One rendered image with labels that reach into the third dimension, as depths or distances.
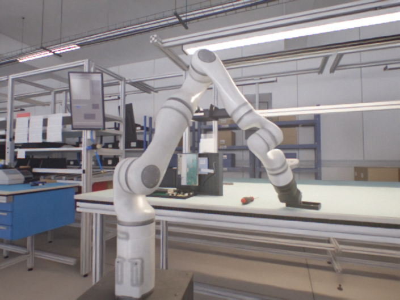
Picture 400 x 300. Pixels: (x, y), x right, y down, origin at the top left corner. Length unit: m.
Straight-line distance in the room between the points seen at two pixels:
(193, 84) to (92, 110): 1.60
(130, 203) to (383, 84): 5.35
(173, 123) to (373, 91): 5.12
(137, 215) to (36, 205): 1.87
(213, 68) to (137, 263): 0.57
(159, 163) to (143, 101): 5.88
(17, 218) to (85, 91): 1.15
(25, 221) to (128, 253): 1.82
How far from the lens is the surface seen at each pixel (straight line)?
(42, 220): 2.45
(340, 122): 5.30
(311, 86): 5.39
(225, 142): 4.84
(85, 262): 2.79
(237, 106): 0.71
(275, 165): 0.74
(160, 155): 0.58
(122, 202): 0.61
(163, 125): 0.61
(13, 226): 2.33
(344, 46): 1.90
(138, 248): 0.60
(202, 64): 0.75
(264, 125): 0.71
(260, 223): 0.91
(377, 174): 4.34
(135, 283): 0.62
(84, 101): 2.31
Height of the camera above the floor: 1.18
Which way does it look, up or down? 2 degrees up
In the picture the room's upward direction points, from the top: straight up
